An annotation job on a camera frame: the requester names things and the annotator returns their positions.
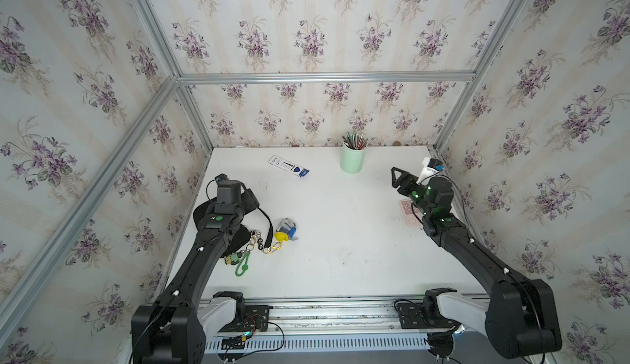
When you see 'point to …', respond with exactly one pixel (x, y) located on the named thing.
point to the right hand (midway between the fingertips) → (402, 171)
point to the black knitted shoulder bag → (240, 238)
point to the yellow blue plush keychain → (285, 230)
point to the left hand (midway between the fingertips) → (250, 198)
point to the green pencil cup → (352, 161)
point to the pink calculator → (413, 216)
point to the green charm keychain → (240, 257)
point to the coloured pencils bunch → (355, 141)
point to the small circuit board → (237, 342)
